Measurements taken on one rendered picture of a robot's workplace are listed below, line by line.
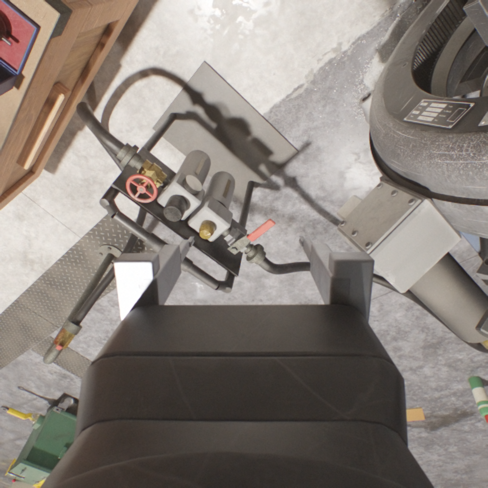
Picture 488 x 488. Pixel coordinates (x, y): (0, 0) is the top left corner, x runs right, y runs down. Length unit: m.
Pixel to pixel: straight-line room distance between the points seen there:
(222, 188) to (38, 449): 2.56
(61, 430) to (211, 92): 2.67
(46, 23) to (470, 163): 0.73
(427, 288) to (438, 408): 2.19
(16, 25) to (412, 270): 0.79
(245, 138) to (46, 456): 2.62
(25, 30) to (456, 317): 0.88
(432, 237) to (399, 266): 0.05
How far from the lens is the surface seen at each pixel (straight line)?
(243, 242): 0.89
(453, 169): 0.43
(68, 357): 2.74
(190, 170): 0.93
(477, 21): 0.52
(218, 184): 0.99
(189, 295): 1.81
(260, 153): 1.27
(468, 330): 0.63
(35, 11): 0.83
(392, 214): 0.46
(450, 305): 0.57
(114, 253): 1.75
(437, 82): 0.71
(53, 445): 3.17
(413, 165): 0.48
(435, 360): 2.21
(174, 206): 0.82
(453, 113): 0.48
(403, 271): 0.47
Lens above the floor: 1.15
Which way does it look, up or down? 50 degrees down
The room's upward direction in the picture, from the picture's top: 169 degrees counter-clockwise
